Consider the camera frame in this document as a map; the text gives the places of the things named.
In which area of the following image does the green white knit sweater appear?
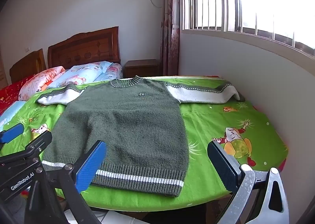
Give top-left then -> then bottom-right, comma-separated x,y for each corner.
37,76 -> 243,197

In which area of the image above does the dark wooden nightstand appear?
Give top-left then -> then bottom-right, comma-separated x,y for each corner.
123,59 -> 160,78

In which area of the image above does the light blue cloth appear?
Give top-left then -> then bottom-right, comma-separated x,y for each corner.
0,101 -> 26,131

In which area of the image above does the pink orange floral quilt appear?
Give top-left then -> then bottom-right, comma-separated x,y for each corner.
18,66 -> 66,101

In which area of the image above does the light blue floral quilt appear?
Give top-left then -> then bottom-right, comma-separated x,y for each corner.
48,61 -> 123,89

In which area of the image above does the red floral bed sheet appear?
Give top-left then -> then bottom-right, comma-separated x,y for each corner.
0,75 -> 35,115

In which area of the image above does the barred window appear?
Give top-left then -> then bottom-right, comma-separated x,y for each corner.
183,0 -> 314,55

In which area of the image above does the wooden headboard near window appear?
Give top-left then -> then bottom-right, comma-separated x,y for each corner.
47,26 -> 121,70

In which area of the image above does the red floral curtain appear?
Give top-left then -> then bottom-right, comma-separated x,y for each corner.
160,0 -> 180,76

